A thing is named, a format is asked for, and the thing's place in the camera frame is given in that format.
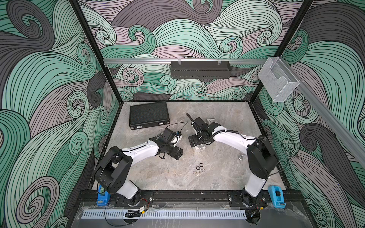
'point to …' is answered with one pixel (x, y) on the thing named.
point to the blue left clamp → (103, 197)
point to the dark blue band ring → (203, 165)
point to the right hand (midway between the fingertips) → (195, 141)
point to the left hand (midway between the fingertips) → (177, 149)
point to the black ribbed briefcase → (145, 115)
